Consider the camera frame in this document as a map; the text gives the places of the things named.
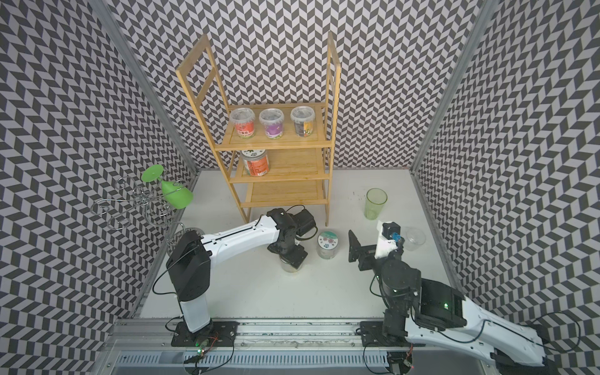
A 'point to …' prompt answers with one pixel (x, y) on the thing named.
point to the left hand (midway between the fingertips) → (287, 260)
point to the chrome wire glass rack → (135, 206)
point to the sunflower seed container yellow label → (288, 266)
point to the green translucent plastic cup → (375, 200)
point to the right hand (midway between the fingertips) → (365, 236)
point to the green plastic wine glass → (176, 196)
